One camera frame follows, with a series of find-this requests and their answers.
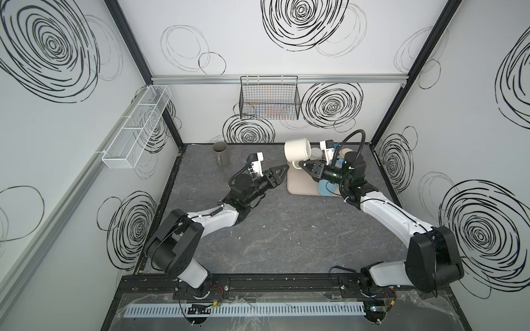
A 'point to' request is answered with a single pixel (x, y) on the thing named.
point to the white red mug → (297, 150)
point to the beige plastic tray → (299, 182)
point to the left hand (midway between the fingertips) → (289, 168)
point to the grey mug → (221, 148)
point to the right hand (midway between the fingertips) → (297, 164)
